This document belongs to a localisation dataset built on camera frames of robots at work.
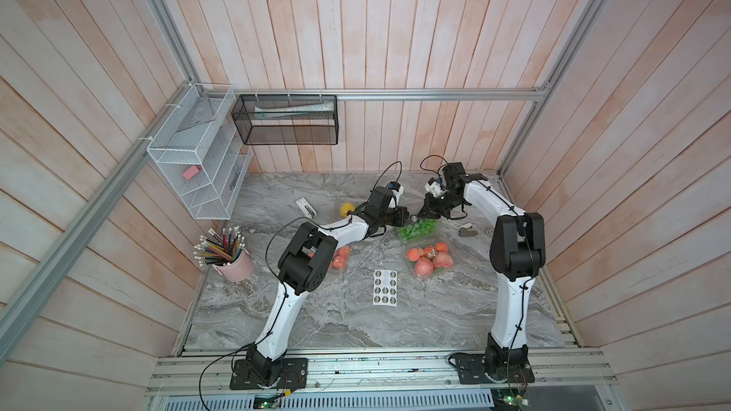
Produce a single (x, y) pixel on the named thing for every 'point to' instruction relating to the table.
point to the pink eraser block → (191, 172)
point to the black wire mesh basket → (287, 119)
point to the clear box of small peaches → (341, 258)
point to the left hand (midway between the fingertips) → (409, 216)
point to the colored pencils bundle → (219, 248)
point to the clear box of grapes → (420, 230)
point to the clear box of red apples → (430, 259)
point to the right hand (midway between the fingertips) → (417, 213)
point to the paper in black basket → (271, 111)
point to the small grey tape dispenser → (466, 230)
